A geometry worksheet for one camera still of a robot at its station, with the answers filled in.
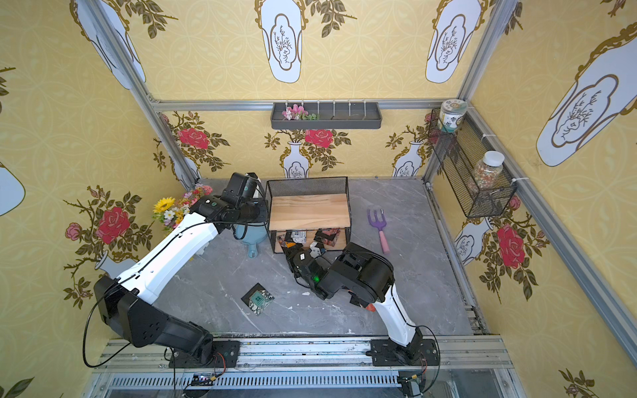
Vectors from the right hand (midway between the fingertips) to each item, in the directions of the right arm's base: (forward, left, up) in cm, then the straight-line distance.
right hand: (289, 243), depth 96 cm
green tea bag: (-21, +9, -3) cm, 22 cm away
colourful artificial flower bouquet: (+1, +40, +17) cm, 43 cm away
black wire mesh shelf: (+5, -8, +13) cm, 16 cm away
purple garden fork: (+12, -37, -3) cm, 38 cm away
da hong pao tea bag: (-22, -30, -2) cm, 37 cm away
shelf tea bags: (+4, -15, 0) cm, 15 cm away
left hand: (+1, +8, +21) cm, 22 cm away
